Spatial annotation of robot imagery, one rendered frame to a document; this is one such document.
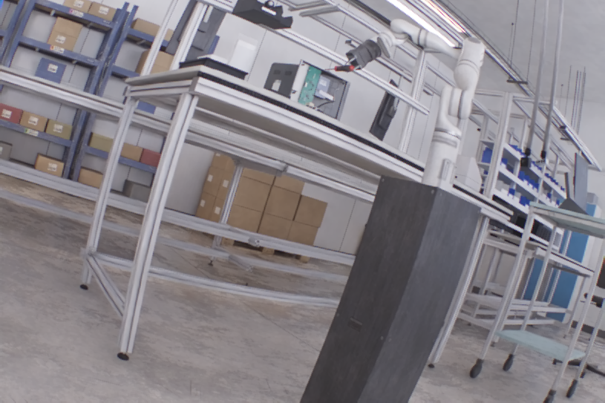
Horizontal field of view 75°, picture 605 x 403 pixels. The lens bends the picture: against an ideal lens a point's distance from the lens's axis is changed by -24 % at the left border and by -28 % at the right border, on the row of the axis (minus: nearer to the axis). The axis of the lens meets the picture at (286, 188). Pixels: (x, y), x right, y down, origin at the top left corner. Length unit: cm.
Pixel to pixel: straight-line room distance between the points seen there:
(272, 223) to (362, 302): 427
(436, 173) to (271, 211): 428
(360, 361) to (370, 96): 652
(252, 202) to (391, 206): 413
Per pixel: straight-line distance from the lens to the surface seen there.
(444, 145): 145
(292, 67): 201
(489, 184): 435
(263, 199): 554
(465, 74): 162
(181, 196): 621
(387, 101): 469
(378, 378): 140
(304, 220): 588
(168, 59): 551
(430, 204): 132
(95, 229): 226
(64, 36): 525
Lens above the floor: 72
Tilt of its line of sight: level
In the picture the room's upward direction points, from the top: 17 degrees clockwise
